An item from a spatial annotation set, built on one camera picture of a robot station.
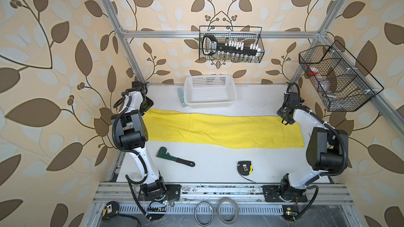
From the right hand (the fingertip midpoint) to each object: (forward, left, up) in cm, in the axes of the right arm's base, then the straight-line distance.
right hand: (286, 116), depth 93 cm
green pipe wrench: (-17, +73, -7) cm, 75 cm away
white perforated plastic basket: (+28, +45, -7) cm, 53 cm away
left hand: (+9, +84, +2) cm, 85 cm away
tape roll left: (-44, +46, -10) cm, 65 cm away
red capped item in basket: (+11, -9, +25) cm, 29 cm away
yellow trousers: (-5, +38, -6) cm, 38 cm away
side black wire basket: (+1, -17, +26) cm, 31 cm away
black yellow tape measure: (-28, +29, -5) cm, 40 cm away
